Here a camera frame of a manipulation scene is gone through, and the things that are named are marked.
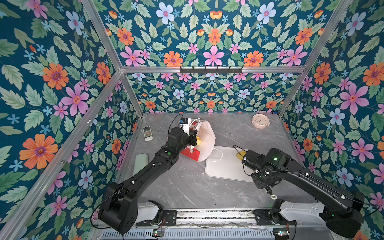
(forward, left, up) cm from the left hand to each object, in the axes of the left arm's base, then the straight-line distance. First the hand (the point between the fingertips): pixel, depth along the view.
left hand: (199, 127), depth 78 cm
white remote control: (+18, +38, -26) cm, 49 cm away
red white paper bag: (+2, -4, -17) cm, 17 cm away
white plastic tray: (-15, -12, -13) cm, 24 cm away
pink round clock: (+22, -47, -23) cm, 57 cm away
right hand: (-28, -27, -10) cm, 40 cm away
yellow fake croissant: (-24, -15, +10) cm, 30 cm away
